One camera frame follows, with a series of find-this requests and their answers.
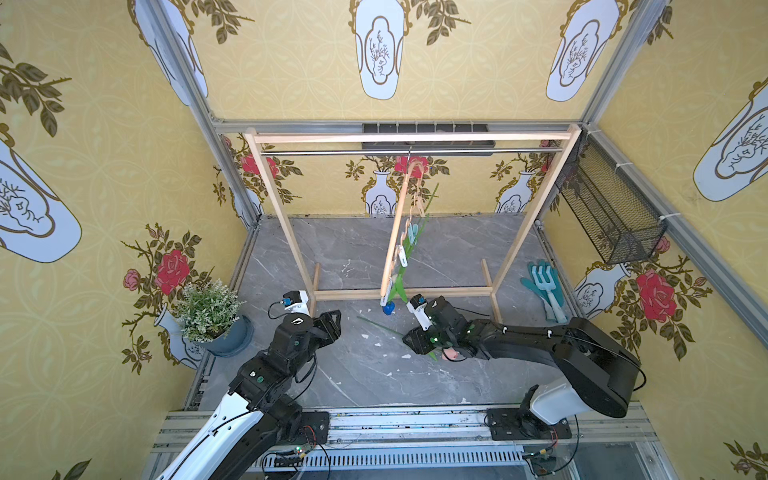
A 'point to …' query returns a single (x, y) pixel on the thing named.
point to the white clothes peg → (402, 256)
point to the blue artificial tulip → (389, 306)
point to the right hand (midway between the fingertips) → (409, 341)
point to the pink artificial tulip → (448, 353)
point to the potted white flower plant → (209, 315)
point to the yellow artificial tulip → (420, 202)
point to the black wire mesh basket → (618, 214)
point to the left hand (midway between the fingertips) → (338, 316)
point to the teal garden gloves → (532, 283)
